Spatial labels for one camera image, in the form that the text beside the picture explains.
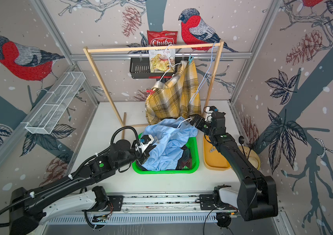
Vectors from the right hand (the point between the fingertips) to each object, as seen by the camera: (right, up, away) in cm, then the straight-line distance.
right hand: (192, 118), depth 83 cm
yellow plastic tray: (+14, -26, +7) cm, 31 cm away
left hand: (-20, -12, -13) cm, 27 cm away
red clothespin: (-26, +18, +13) cm, 34 cm away
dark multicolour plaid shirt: (-5, -26, 0) cm, 26 cm away
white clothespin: (+15, -20, +10) cm, 27 cm away
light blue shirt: (-12, -8, -12) cm, 19 cm away
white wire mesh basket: (-76, -1, -13) cm, 77 cm away
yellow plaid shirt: (-8, +12, +5) cm, 16 cm away
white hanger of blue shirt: (-4, 0, -15) cm, 15 cm away
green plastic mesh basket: (+1, -15, +4) cm, 16 cm away
